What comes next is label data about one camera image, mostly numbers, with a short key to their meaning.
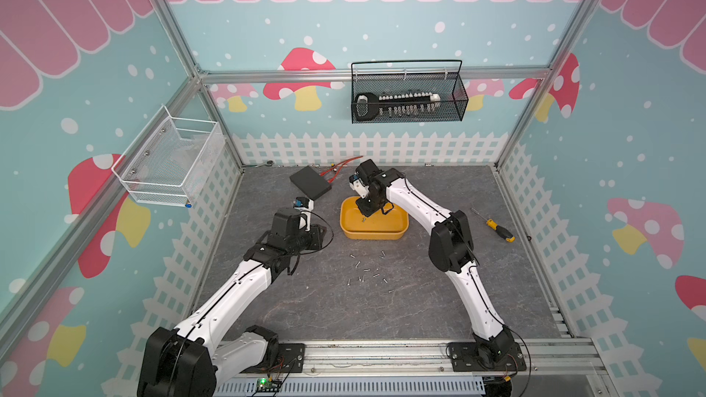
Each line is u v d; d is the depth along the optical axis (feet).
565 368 2.39
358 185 2.98
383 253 3.09
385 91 3.13
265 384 2.39
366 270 3.00
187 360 1.27
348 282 2.86
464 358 2.42
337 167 3.90
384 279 2.91
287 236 2.02
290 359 2.43
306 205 2.42
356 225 3.17
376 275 2.94
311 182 3.78
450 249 1.98
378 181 2.40
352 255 3.08
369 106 2.95
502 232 3.23
